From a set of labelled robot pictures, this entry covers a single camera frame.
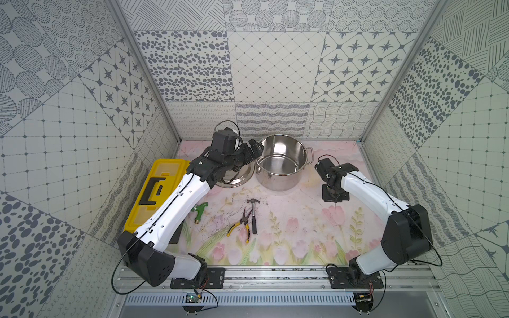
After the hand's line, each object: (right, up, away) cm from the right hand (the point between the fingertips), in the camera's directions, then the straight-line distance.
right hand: (336, 200), depth 84 cm
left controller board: (-58, -33, -12) cm, 68 cm away
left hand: (-34, +22, -12) cm, 43 cm away
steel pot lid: (-46, +7, +17) cm, 50 cm away
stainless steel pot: (-21, +15, +24) cm, 35 cm away
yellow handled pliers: (-40, -10, +4) cm, 42 cm away
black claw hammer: (-36, -9, +6) cm, 38 cm away
